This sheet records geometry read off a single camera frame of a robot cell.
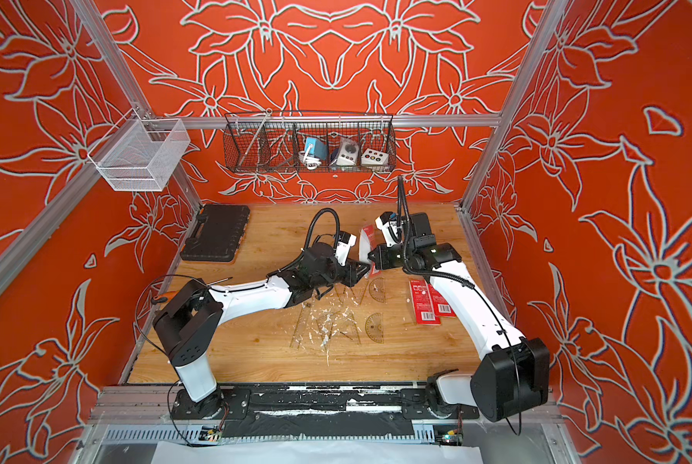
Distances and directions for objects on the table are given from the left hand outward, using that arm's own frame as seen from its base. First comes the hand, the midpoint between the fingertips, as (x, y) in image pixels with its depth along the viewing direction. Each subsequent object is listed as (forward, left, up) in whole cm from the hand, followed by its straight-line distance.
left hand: (370, 264), depth 82 cm
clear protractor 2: (+1, -4, -17) cm, 17 cm away
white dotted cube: (+34, +1, +13) cm, 37 cm away
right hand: (0, +2, +5) cm, 5 cm away
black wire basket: (+40, +36, +14) cm, 56 cm away
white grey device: (+31, +9, +16) cm, 36 cm away
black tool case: (+19, +57, -13) cm, 61 cm away
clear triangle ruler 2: (-12, +6, -17) cm, 22 cm away
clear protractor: (-12, -3, -16) cm, 21 cm away
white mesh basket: (+26, +75, +16) cm, 81 cm away
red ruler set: (-4, -23, -14) cm, 28 cm away
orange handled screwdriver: (-8, +65, -15) cm, 68 cm away
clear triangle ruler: (-2, +5, -16) cm, 17 cm away
